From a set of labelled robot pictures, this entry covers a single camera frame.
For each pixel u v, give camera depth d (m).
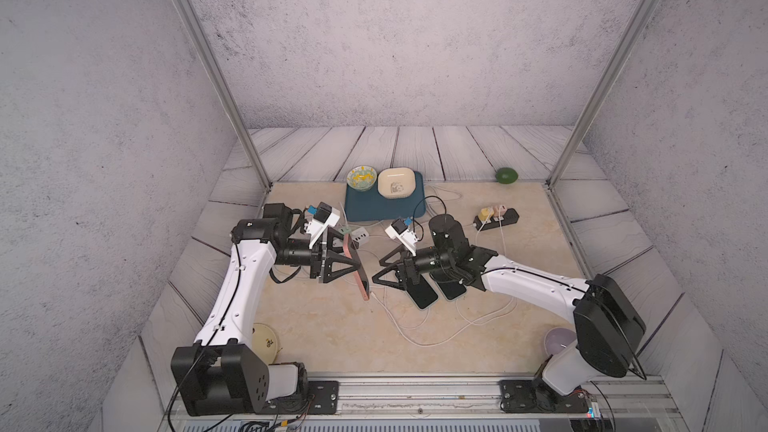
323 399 0.74
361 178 1.19
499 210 1.05
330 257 0.60
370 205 1.14
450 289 0.91
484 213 1.03
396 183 1.18
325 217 0.59
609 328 0.46
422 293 0.91
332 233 0.68
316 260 0.59
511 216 1.08
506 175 1.19
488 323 0.85
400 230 0.67
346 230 0.97
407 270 0.65
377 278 0.67
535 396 0.64
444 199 1.16
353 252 0.68
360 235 1.02
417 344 0.81
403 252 0.68
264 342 0.83
